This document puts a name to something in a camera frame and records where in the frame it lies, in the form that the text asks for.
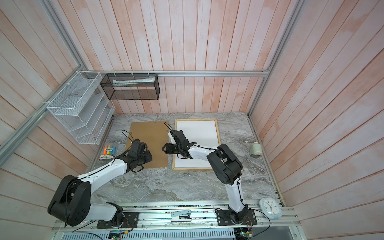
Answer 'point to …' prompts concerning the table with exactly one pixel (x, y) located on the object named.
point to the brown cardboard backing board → (155, 135)
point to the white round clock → (271, 208)
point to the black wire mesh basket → (131, 86)
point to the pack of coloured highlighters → (109, 150)
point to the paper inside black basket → (115, 82)
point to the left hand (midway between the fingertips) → (148, 158)
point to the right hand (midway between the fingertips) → (163, 149)
